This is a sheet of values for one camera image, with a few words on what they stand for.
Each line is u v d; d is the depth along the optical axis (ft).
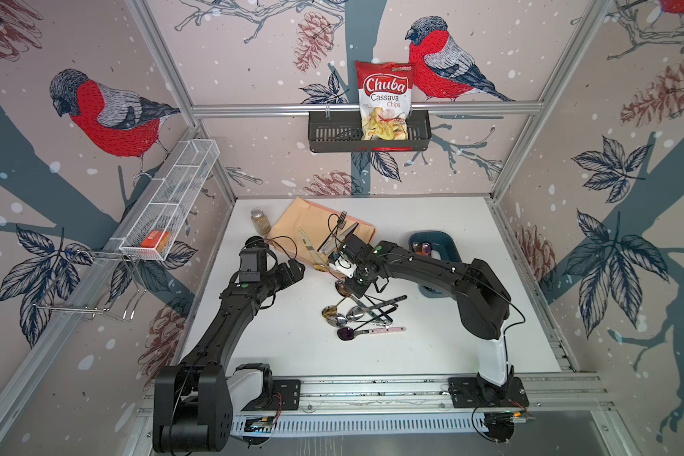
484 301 1.63
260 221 3.40
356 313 2.93
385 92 2.69
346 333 2.67
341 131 3.11
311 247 3.42
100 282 1.89
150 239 2.19
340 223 3.65
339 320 2.76
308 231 3.64
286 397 2.40
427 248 3.31
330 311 2.86
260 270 2.21
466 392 2.40
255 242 3.03
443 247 3.40
